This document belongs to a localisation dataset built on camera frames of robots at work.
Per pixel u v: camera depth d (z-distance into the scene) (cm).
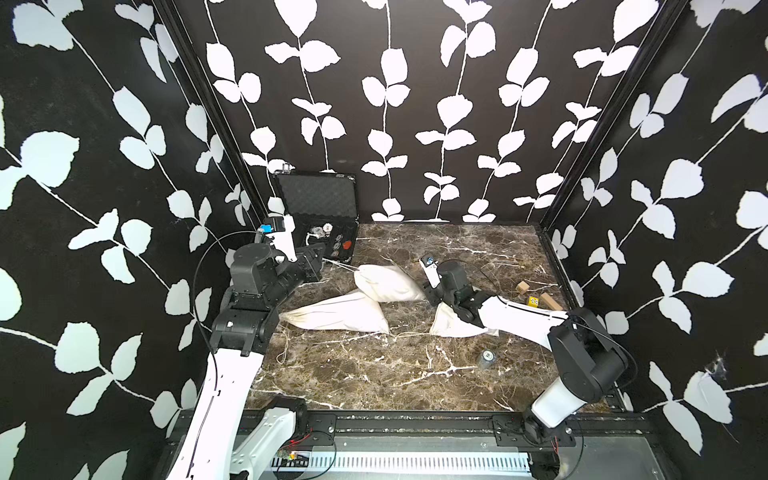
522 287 100
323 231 117
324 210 117
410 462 70
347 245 112
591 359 46
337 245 111
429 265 79
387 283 84
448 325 88
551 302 98
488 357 80
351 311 87
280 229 55
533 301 96
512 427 74
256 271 45
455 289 69
